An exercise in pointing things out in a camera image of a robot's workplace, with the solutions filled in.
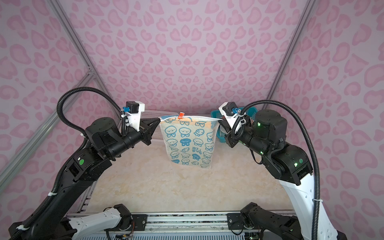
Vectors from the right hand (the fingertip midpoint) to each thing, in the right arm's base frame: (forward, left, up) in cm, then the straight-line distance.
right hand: (221, 117), depth 52 cm
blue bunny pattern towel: (+2, +12, -17) cm, 21 cm away
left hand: (0, +21, -1) cm, 21 cm away
